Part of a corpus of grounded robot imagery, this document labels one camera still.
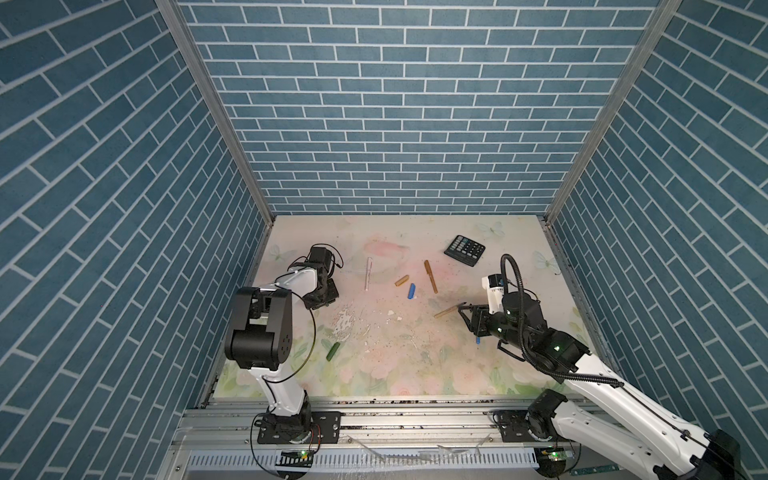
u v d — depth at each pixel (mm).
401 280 1019
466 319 732
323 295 826
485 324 677
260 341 483
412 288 995
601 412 496
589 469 680
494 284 675
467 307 725
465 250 1083
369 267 1052
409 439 734
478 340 889
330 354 862
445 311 941
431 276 1044
